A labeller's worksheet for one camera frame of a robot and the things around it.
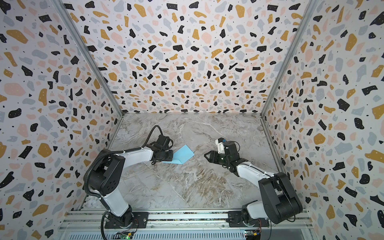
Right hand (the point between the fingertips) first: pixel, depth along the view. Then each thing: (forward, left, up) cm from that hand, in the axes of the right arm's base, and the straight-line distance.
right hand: (205, 153), depth 87 cm
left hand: (+4, +22, -8) cm, 24 cm away
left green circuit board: (-39, +38, -10) cm, 55 cm away
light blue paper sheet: (+4, +16, -11) cm, 20 cm away
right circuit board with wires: (-37, -23, -11) cm, 45 cm away
